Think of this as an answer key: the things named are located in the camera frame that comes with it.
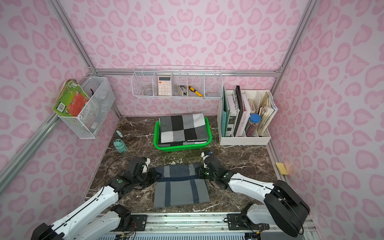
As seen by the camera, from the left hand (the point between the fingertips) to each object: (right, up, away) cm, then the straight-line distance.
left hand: (162, 172), depth 82 cm
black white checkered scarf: (+9, +23, +16) cm, 29 cm away
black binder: (+43, +35, +1) cm, 56 cm away
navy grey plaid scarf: (+9, -7, 0) cm, 11 cm away
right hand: (+17, 0, +3) cm, 17 cm away
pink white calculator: (-2, +51, +13) cm, 53 cm away
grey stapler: (+5, +51, +19) cm, 55 cm away
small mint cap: (-25, +21, +3) cm, 33 cm away
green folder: (+34, +32, 0) cm, 46 cm away
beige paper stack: (+61, +35, +6) cm, 70 cm away
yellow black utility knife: (+18, +48, +16) cm, 54 cm away
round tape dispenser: (-12, +47, +13) cm, 50 cm away
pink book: (+46, +31, +2) cm, 55 cm away
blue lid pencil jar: (+54, +23, +16) cm, 61 cm away
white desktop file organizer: (+58, +45, +20) cm, 76 cm away
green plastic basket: (+10, +12, +12) cm, 19 cm away
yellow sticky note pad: (+73, -2, +14) cm, 74 cm away
